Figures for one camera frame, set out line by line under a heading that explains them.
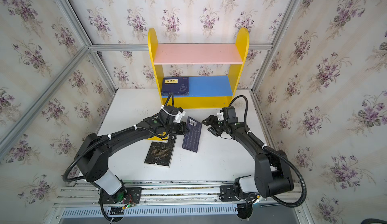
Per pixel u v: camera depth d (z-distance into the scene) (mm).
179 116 763
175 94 1004
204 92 976
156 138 620
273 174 423
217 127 748
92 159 434
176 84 1004
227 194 731
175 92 962
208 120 789
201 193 750
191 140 837
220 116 815
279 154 425
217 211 701
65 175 387
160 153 860
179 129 733
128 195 720
